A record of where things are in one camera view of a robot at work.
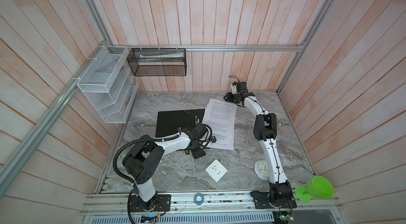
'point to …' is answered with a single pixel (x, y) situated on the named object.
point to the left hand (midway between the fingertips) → (198, 150)
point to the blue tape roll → (199, 198)
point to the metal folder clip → (196, 120)
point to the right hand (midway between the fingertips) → (225, 97)
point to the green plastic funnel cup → (317, 186)
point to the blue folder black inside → (168, 122)
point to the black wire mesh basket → (158, 62)
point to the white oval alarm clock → (261, 169)
